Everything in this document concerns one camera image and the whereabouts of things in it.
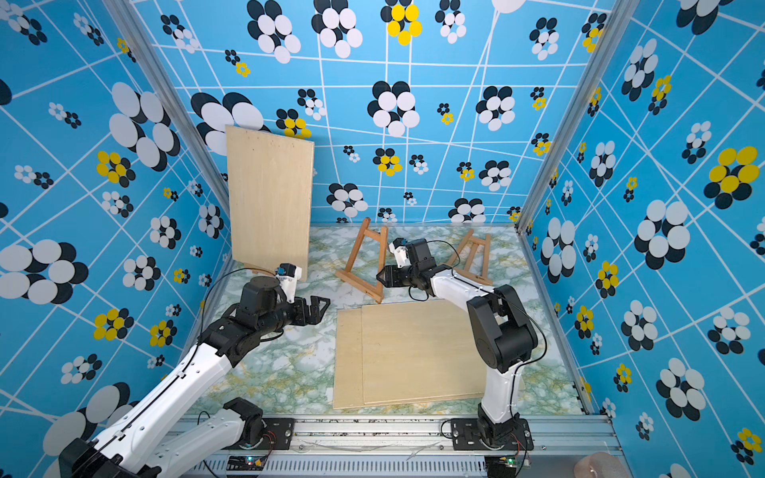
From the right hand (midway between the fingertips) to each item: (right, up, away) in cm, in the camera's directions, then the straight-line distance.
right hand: (388, 274), depth 95 cm
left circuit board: (-35, -45, -22) cm, 61 cm away
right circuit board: (+27, -43, -25) cm, 57 cm away
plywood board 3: (-11, -24, -10) cm, 28 cm away
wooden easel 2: (-29, +3, -29) cm, 41 cm away
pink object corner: (+50, -42, -26) cm, 70 cm away
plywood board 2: (+10, -23, -7) cm, 25 cm away
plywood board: (-35, +28, -7) cm, 45 cm away
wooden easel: (-10, -3, +2) cm, 11 cm away
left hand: (-18, -5, -17) cm, 25 cm away
